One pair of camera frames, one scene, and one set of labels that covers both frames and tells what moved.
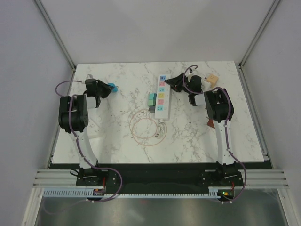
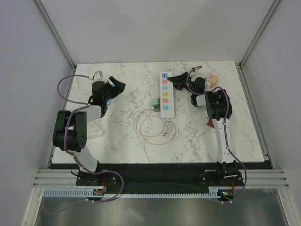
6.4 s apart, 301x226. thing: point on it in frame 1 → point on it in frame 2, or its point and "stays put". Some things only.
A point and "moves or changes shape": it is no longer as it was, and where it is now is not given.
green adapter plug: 152,102 moves or changes shape
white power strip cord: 161,128 → 169,125
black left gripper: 107,88 → 117,89
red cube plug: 210,123 stays put
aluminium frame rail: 251,178 stays put
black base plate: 140,178 stays put
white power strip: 162,97 moves or changes shape
